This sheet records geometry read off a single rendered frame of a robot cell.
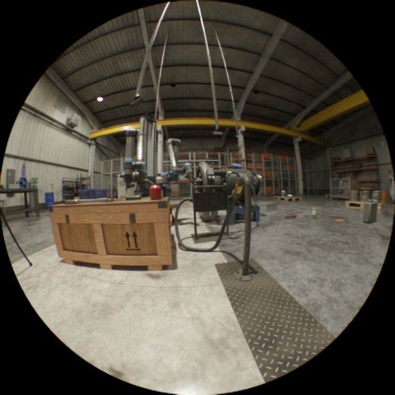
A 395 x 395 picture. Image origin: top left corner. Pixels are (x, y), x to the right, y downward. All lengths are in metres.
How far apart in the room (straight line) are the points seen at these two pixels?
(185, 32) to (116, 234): 8.51
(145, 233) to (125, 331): 0.59
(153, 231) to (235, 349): 0.76
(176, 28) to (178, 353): 8.85
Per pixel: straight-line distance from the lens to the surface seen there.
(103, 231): 1.01
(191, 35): 8.58
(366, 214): 2.66
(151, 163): 2.32
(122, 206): 0.90
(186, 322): 0.65
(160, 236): 0.89
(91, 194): 1.46
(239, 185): 0.82
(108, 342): 0.65
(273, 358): 0.58
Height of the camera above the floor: 0.52
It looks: 3 degrees down
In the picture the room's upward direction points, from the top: 2 degrees counter-clockwise
